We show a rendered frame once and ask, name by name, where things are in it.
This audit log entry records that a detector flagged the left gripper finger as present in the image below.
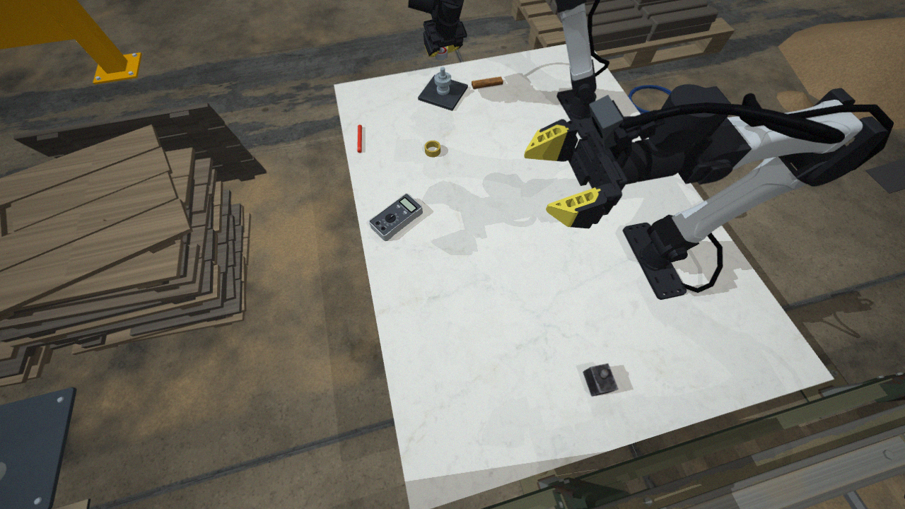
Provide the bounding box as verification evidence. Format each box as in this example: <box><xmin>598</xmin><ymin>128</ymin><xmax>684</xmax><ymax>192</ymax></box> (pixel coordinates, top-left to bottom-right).
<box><xmin>524</xmin><ymin>125</ymin><xmax>568</xmax><ymax>161</ymax></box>
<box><xmin>546</xmin><ymin>188</ymin><xmax>601</xmax><ymax>227</ymax></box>

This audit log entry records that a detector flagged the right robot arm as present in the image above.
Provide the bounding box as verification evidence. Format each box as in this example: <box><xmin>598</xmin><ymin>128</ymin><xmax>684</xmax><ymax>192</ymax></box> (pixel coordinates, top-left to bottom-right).
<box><xmin>408</xmin><ymin>0</ymin><xmax>597</xmax><ymax>139</ymax></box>

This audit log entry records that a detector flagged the brown rectangular block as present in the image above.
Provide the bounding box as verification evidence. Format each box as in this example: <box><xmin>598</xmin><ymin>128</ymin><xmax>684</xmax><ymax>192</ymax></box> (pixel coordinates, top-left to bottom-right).
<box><xmin>472</xmin><ymin>76</ymin><xmax>503</xmax><ymax>89</ymax></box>

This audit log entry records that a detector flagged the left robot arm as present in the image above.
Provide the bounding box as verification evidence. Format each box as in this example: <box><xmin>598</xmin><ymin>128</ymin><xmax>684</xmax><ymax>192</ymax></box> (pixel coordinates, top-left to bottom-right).
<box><xmin>589</xmin><ymin>95</ymin><xmax>889</xmax><ymax>300</ymax></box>

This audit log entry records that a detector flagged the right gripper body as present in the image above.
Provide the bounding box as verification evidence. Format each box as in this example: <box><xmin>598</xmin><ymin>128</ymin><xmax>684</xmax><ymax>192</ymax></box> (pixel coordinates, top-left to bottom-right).
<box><xmin>424</xmin><ymin>13</ymin><xmax>467</xmax><ymax>56</ymax></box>

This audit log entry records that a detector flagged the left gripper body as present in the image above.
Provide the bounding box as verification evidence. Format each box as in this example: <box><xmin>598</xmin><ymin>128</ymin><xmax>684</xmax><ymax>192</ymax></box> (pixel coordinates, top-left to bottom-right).
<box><xmin>539</xmin><ymin>119</ymin><xmax>646</xmax><ymax>228</ymax></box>

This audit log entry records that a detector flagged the grey multimeter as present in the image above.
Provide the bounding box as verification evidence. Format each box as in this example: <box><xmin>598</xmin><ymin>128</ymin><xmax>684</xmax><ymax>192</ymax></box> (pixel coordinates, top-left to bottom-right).
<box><xmin>369</xmin><ymin>194</ymin><xmax>423</xmax><ymax>241</ymax></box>

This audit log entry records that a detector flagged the yellow sleeve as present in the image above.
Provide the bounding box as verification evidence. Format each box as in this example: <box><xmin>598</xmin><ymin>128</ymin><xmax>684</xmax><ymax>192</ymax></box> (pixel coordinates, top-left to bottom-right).
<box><xmin>424</xmin><ymin>141</ymin><xmax>440</xmax><ymax>158</ymax></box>

